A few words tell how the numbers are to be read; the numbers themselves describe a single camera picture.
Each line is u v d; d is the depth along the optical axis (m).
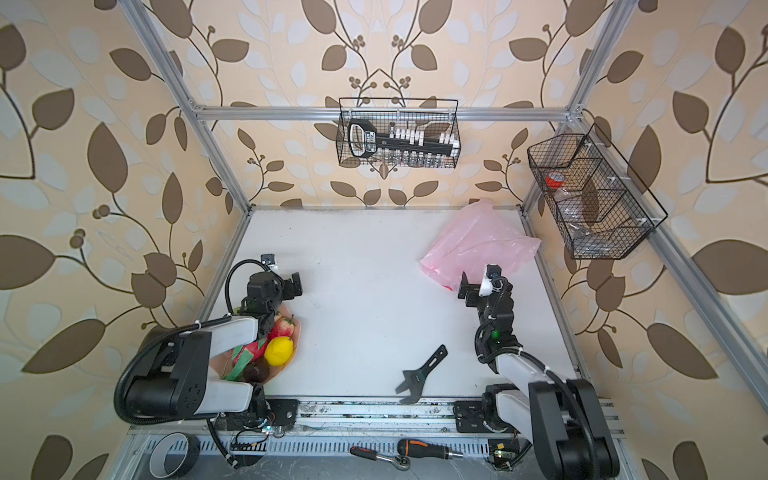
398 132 0.82
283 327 0.82
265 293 0.72
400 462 0.67
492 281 0.71
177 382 0.43
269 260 0.81
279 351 0.79
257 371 0.74
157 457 0.67
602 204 0.74
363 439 0.72
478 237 0.98
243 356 0.75
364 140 0.85
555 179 0.81
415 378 0.80
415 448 0.69
